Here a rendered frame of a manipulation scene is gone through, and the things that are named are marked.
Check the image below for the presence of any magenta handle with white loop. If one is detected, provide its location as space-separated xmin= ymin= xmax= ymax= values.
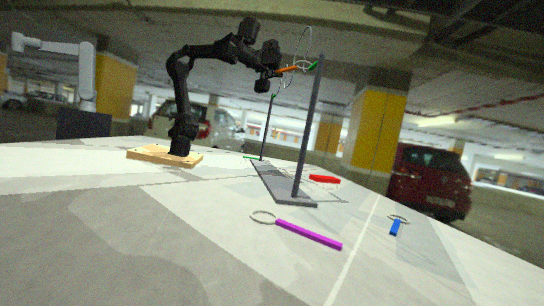
xmin=249 ymin=209 xmax=343 ymax=251

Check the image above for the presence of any red flat block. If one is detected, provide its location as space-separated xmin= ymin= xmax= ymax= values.
xmin=309 ymin=174 xmax=341 ymax=184

